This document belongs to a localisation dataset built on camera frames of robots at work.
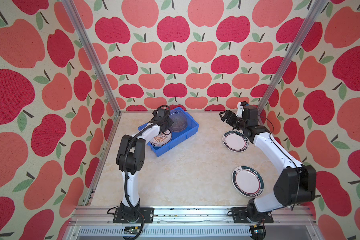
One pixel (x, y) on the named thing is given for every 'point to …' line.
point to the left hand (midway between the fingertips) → (173, 122)
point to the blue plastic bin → (191, 128)
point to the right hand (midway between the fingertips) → (228, 115)
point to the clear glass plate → (180, 120)
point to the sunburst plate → (161, 140)
